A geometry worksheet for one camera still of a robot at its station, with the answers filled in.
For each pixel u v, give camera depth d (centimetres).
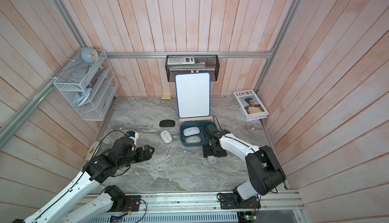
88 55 79
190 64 89
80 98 81
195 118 99
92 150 93
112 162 53
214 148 75
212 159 86
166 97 119
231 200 73
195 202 76
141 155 64
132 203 73
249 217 70
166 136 95
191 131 98
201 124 100
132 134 67
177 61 90
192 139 96
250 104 111
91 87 85
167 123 104
